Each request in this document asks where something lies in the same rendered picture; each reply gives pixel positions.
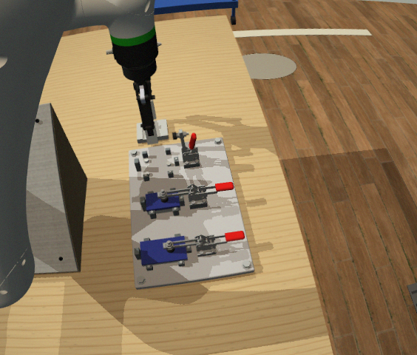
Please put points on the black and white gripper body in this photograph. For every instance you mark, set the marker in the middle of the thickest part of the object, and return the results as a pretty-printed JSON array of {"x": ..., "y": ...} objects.
[{"x": 140, "y": 75}]

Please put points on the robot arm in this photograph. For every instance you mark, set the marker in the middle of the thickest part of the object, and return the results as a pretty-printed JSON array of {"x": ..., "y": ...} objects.
[{"x": 30, "y": 32}]

